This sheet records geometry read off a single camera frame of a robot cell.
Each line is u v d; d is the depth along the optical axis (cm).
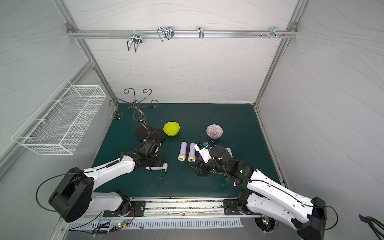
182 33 78
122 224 69
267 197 48
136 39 78
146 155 68
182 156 88
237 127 102
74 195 41
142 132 101
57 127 68
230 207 73
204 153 62
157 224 70
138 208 74
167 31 77
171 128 104
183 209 75
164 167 84
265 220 72
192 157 88
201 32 78
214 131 101
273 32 77
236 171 53
